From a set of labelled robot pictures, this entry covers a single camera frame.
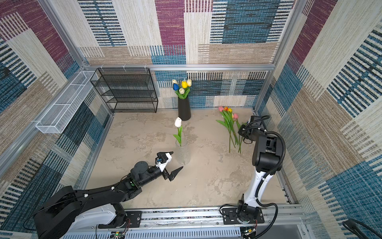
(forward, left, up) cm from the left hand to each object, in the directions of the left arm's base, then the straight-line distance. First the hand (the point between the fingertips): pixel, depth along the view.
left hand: (177, 157), depth 76 cm
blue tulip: (+40, +2, +13) cm, 42 cm away
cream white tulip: (+44, +3, +14) cm, 47 cm away
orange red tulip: (+33, -35, -14) cm, 50 cm away
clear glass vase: (+4, -3, -3) cm, 6 cm away
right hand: (+26, -42, -13) cm, 51 cm away
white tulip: (+12, -1, +14) cm, 18 cm away
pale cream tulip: (+36, -2, +13) cm, 39 cm away
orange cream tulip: (+42, -6, +15) cm, 45 cm away
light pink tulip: (+40, -41, -14) cm, 59 cm away
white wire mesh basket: (+12, +56, +16) cm, 60 cm away
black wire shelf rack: (+55, +40, 0) cm, 68 cm away
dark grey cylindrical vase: (+39, -3, -7) cm, 40 cm away
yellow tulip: (+41, -3, +15) cm, 44 cm away
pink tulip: (+37, -31, -15) cm, 51 cm away
